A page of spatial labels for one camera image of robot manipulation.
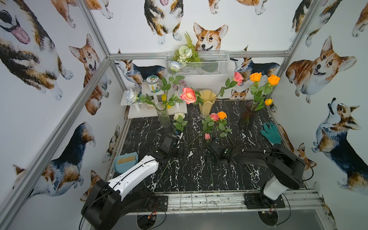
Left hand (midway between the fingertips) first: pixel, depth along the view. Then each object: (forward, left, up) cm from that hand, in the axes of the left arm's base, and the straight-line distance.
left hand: (181, 144), depth 85 cm
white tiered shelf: (+22, +19, +14) cm, 33 cm away
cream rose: (+19, +2, -8) cm, 21 cm away
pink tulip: (+9, -17, -8) cm, 21 cm away
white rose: (+16, +25, +24) cm, 38 cm away
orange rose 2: (+28, -56, +24) cm, 67 cm away
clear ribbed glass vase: (+20, +12, +3) cm, 24 cm away
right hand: (-3, -18, -8) cm, 19 cm away
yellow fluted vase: (+32, -19, +6) cm, 38 cm away
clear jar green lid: (+33, +17, +19) cm, 41 cm away
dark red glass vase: (+20, -46, -5) cm, 50 cm away
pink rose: (+28, -34, +25) cm, 51 cm away
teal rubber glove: (+12, -63, -10) cm, 65 cm away
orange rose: (+21, -48, +11) cm, 54 cm away
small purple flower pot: (+38, -1, +15) cm, 41 cm away
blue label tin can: (+33, +28, +11) cm, 45 cm away
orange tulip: (+14, -49, +21) cm, 55 cm away
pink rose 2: (+20, -18, -8) cm, 28 cm away
